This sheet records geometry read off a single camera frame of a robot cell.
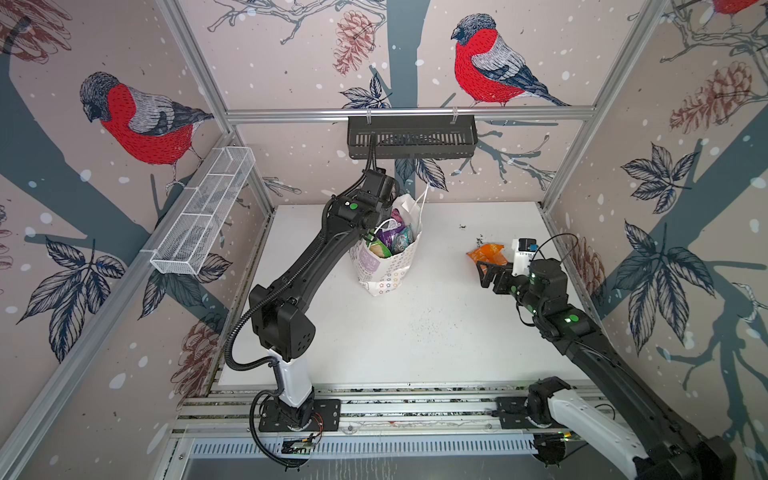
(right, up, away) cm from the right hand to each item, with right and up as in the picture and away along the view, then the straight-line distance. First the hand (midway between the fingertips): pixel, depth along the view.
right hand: (490, 266), depth 78 cm
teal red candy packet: (-23, +7, +8) cm, 25 cm away
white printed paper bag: (-30, -4, +8) cm, 31 cm away
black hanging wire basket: (-17, +43, +29) cm, 55 cm away
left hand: (-31, +16, +4) cm, 35 cm away
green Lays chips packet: (-30, +4, +4) cm, 31 cm away
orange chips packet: (+7, +2, +23) cm, 24 cm away
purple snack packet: (-28, +7, +10) cm, 30 cm away
